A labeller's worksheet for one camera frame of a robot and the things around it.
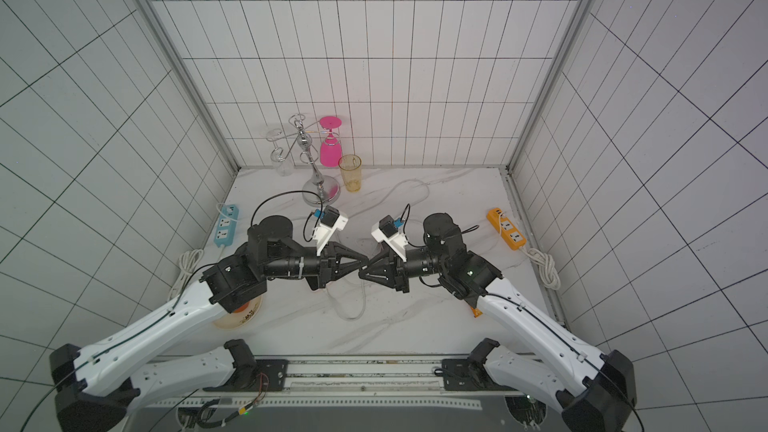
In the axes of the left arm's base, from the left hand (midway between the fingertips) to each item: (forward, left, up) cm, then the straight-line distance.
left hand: (358, 267), depth 61 cm
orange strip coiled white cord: (+12, -54, -25) cm, 60 cm away
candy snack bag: (0, -31, -27) cm, 42 cm away
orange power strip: (+24, -45, -24) cm, 57 cm away
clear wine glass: (+36, +27, -2) cm, 44 cm away
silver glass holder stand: (+44, +19, -27) cm, 55 cm away
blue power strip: (+28, +50, -27) cm, 63 cm away
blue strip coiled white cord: (+15, +57, -28) cm, 66 cm away
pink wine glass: (+47, +14, -12) cm, 51 cm away
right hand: (-2, +1, -1) cm, 3 cm away
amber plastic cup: (+44, +7, -14) cm, 47 cm away
